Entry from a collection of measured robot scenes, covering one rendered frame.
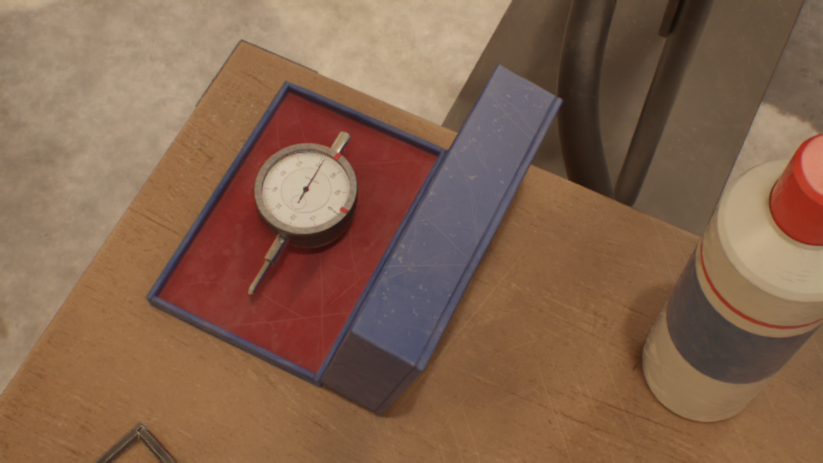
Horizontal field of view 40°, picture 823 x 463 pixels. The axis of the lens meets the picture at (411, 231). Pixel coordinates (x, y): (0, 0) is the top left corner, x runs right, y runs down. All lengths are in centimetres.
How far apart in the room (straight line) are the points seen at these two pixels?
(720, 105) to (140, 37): 65
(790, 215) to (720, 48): 88
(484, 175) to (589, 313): 13
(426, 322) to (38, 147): 83
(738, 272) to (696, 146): 78
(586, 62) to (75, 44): 72
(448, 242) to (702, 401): 16
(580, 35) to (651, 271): 20
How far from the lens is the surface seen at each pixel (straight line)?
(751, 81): 132
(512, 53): 129
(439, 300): 52
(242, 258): 66
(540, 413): 63
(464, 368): 63
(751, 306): 50
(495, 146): 56
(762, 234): 48
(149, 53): 133
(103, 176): 126
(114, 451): 63
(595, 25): 80
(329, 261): 65
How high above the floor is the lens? 107
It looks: 64 degrees down
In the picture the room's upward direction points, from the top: straight up
